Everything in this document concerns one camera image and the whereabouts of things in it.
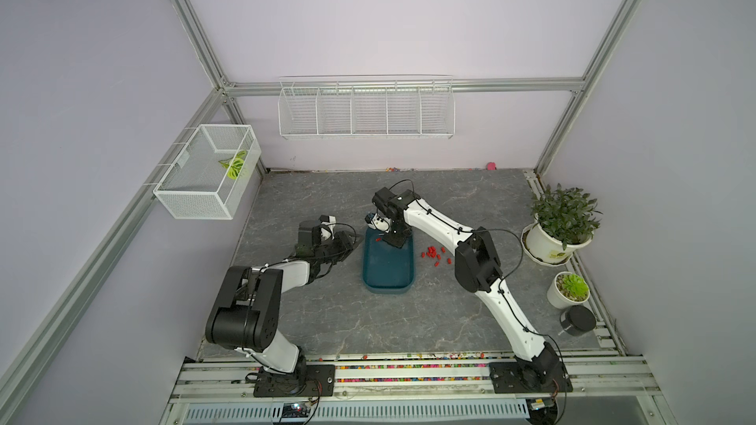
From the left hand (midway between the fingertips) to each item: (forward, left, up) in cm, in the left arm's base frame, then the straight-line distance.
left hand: (363, 241), depth 90 cm
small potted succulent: (-20, -55, +2) cm, 59 cm away
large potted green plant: (-4, -58, +11) cm, 59 cm away
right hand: (+6, -12, -7) cm, 15 cm away
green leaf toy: (+14, +34, +22) cm, 43 cm away
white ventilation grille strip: (-44, -22, -9) cm, 50 cm away
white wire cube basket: (+15, +41, +19) cm, 48 cm away
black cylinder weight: (-27, -57, -4) cm, 64 cm away
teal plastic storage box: (-6, -7, -7) cm, 11 cm away
